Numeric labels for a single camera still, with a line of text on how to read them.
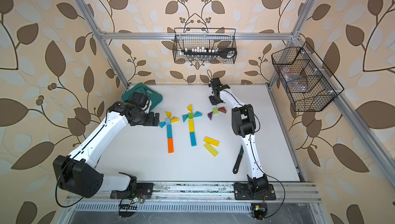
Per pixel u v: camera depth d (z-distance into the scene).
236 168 0.81
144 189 0.74
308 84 0.73
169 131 0.96
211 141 0.91
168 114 1.02
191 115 1.02
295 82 0.70
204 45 0.96
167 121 0.97
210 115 1.01
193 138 0.93
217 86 0.87
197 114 1.02
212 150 0.89
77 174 0.39
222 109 1.04
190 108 1.05
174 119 0.99
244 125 0.65
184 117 1.02
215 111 1.04
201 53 0.82
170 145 0.89
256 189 0.64
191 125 0.99
